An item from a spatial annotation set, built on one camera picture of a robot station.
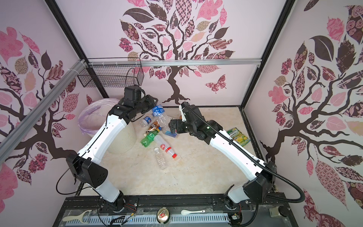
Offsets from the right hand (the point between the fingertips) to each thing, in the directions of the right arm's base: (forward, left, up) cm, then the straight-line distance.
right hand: (176, 122), depth 72 cm
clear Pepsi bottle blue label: (+23, +24, -25) cm, 41 cm away
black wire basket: (+41, +45, +5) cm, 61 cm away
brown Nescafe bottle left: (+15, +18, -24) cm, 34 cm away
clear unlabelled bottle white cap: (-9, +11, -27) cm, 31 cm away
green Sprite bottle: (+4, +22, -26) cm, 34 cm away
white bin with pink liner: (+12, +53, -7) cm, 54 cm away
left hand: (+12, +11, +3) cm, 17 cm away
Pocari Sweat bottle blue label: (+6, +10, +3) cm, 12 cm away
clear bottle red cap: (0, +10, -26) cm, 27 cm away
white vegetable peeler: (-39, +49, -27) cm, 68 cm away
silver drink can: (-39, +6, -19) cm, 44 cm away
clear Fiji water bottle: (+11, +7, -27) cm, 30 cm away
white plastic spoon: (-37, -4, -30) cm, 48 cm away
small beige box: (-37, -49, -27) cm, 67 cm away
